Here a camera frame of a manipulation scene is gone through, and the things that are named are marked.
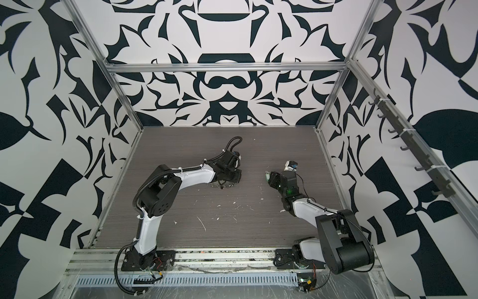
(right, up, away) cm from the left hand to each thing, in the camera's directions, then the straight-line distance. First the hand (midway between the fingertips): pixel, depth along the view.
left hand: (240, 172), depth 98 cm
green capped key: (+14, -2, +1) cm, 14 cm away
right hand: (+17, +1, -6) cm, 18 cm away
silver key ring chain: (-9, -4, -12) cm, 16 cm away
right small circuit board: (+25, -37, -26) cm, 52 cm away
